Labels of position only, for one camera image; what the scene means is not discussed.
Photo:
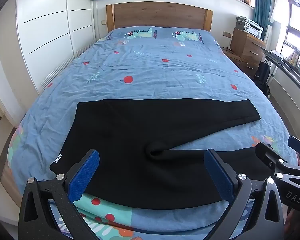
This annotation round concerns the wall socket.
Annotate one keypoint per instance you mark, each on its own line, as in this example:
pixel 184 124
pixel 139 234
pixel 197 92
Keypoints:
pixel 226 33

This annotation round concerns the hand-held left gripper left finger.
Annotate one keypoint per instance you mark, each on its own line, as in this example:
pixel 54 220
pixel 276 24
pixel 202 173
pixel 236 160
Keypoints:
pixel 86 175

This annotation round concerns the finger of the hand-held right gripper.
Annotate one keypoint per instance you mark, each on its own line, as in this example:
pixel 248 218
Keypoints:
pixel 267 155
pixel 296 142

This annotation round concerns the black shopping bag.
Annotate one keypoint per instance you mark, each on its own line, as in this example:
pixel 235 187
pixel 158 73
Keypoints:
pixel 263 71

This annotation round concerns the black pants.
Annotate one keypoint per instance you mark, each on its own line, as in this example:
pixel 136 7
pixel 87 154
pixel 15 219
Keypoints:
pixel 140 130

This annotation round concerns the window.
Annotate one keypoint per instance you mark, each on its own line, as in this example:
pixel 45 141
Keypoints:
pixel 296 35

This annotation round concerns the white vent grille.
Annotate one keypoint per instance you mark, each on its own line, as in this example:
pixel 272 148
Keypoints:
pixel 57 72

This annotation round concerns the white wardrobe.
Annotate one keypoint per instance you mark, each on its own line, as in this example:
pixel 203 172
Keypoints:
pixel 47 22

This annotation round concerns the blue printed blanket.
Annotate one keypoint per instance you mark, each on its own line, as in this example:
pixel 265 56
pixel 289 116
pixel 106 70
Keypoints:
pixel 152 75

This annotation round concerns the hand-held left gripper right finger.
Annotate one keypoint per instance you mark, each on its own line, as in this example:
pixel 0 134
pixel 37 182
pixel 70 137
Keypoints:
pixel 218 176

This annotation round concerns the wall switch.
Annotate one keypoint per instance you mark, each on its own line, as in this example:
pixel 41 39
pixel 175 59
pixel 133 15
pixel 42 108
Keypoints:
pixel 104 22

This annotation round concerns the black backpack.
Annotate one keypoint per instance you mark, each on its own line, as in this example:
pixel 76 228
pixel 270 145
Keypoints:
pixel 263 87

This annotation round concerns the white printer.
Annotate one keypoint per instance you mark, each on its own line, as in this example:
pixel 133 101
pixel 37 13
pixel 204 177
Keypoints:
pixel 250 27

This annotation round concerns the wooden dresser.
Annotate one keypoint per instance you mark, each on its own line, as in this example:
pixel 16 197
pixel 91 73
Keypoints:
pixel 245 45

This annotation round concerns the blue dinosaur print pillow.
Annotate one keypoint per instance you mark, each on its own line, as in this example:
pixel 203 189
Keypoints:
pixel 187 35
pixel 140 33

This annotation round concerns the wooden headboard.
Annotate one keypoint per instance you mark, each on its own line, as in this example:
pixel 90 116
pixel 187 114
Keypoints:
pixel 160 15

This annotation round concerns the wooden nightstand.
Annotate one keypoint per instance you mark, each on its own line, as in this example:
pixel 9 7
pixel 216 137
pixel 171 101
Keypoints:
pixel 233 57

